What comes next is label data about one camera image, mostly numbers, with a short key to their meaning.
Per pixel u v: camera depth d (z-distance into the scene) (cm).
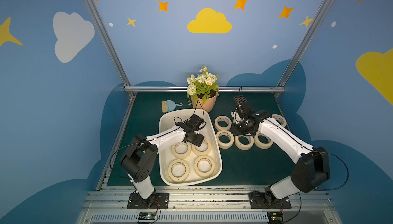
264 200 73
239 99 118
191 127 70
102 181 83
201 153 88
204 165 85
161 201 74
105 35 86
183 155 87
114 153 45
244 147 91
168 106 114
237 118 75
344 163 43
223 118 105
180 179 79
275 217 73
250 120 60
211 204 74
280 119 105
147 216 72
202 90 88
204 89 88
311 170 43
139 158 46
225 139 97
